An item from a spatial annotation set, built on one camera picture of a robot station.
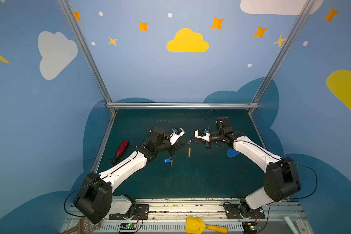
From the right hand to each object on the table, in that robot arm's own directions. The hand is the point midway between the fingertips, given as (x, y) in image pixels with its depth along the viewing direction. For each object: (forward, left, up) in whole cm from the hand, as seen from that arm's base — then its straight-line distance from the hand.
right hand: (194, 137), depth 82 cm
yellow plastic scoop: (-40, -2, -17) cm, 44 cm away
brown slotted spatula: (-44, +52, -18) cm, 71 cm away
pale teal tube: (-37, -48, -18) cm, 64 cm away
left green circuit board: (-42, +32, -18) cm, 56 cm away
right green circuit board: (-39, -29, -20) cm, 53 cm away
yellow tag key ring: (-5, +3, -2) cm, 6 cm away
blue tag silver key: (-6, +15, -19) cm, 25 cm away
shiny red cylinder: (-1, +46, -14) cm, 48 cm away
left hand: (-4, +6, +1) cm, 7 cm away
